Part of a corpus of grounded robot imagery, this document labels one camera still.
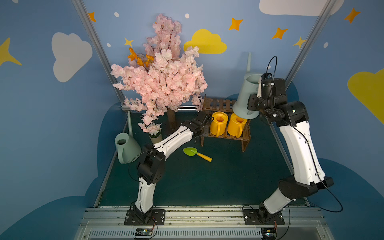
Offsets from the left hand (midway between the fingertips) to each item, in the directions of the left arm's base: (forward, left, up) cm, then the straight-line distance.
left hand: (204, 128), depth 91 cm
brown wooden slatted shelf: (+11, -4, +10) cm, 15 cm away
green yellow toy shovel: (-8, +7, -15) cm, 19 cm away
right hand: (-3, -22, +28) cm, 36 cm away
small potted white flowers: (-3, +31, -5) cm, 31 cm away
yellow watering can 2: (-3, -17, +9) cm, 20 cm away
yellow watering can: (-4, -8, +9) cm, 12 cm away
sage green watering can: (-15, +44, -2) cm, 46 cm away
